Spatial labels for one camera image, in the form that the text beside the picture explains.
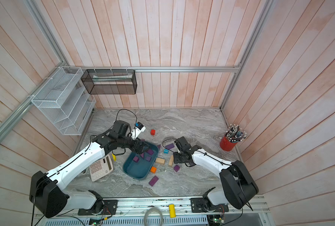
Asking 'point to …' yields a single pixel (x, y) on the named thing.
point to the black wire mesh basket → (110, 81)
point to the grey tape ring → (152, 209)
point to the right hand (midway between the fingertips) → (177, 157)
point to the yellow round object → (114, 157)
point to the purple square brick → (148, 158)
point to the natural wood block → (160, 161)
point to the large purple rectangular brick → (153, 181)
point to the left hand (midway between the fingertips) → (143, 145)
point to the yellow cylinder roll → (172, 211)
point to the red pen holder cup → (234, 134)
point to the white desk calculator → (101, 167)
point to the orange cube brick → (153, 169)
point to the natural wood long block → (171, 160)
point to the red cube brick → (153, 132)
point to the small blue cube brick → (166, 151)
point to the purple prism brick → (159, 146)
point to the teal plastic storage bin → (138, 168)
